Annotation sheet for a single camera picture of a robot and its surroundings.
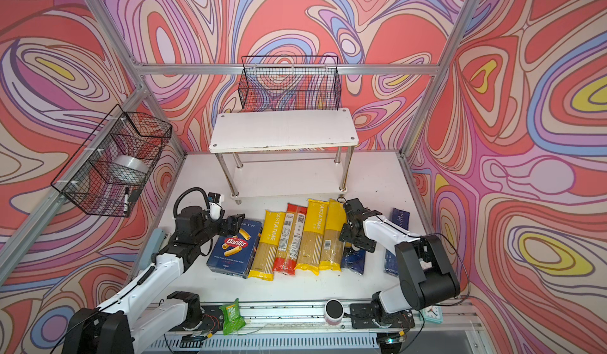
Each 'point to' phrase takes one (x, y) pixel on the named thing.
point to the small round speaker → (333, 311)
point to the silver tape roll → (132, 163)
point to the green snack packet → (232, 321)
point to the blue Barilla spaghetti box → (401, 217)
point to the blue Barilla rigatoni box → (233, 254)
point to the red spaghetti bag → (289, 240)
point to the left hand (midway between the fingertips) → (235, 211)
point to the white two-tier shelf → (288, 152)
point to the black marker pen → (126, 197)
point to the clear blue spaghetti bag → (353, 260)
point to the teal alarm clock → (433, 314)
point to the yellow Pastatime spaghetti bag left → (266, 251)
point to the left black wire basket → (109, 168)
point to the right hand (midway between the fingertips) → (356, 246)
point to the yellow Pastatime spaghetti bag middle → (311, 242)
